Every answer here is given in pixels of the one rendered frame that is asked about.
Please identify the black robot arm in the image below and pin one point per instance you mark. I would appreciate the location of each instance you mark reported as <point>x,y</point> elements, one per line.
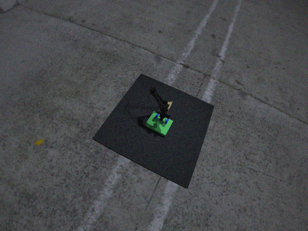
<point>163,104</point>

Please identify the green flat platform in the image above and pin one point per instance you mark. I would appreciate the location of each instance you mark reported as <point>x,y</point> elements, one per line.
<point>157,125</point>

